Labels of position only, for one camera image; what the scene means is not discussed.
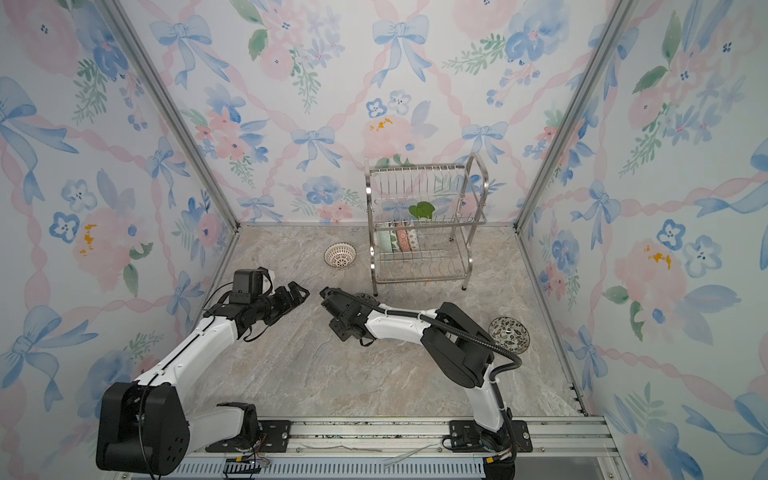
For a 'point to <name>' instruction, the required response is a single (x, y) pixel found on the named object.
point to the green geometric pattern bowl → (413, 240)
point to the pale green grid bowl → (384, 242)
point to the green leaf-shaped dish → (423, 209)
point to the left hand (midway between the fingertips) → (300, 296)
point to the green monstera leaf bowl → (395, 246)
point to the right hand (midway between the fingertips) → (342, 317)
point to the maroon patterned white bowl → (340, 255)
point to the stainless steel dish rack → (423, 220)
